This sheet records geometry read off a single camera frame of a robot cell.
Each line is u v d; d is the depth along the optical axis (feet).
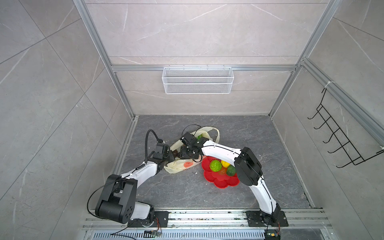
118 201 1.39
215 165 2.82
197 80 3.30
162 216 2.51
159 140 2.70
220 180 2.82
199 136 3.31
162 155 2.30
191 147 2.34
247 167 1.79
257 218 2.39
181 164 2.84
